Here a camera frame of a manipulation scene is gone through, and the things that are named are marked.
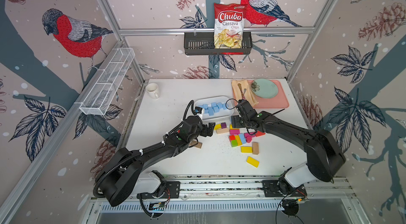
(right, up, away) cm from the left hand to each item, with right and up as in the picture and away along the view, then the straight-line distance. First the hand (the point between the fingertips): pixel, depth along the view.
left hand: (211, 119), depth 84 cm
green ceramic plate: (+41, +18, +31) cm, 55 cm away
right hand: (+15, -1, +6) cm, 16 cm away
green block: (+13, -14, +4) cm, 20 cm away
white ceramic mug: (-38, +16, +19) cm, 46 cm away
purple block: (+8, -5, +9) cm, 13 cm away
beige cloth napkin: (+28, +13, +26) cm, 41 cm away
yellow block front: (+22, -22, -2) cm, 31 cm away
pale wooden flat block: (+7, -9, +11) cm, 15 cm away
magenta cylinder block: (+22, -12, +4) cm, 25 cm away
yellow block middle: (+20, -17, +3) cm, 27 cm away
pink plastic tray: (+18, +10, +26) cm, 33 cm away
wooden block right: (+25, -16, +1) cm, 29 cm away
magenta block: (+14, -9, +8) cm, 19 cm away
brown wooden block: (-8, -8, -13) cm, 17 cm away
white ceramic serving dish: (+2, +5, +19) cm, 20 cm away
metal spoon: (+24, +15, +29) cm, 41 cm away
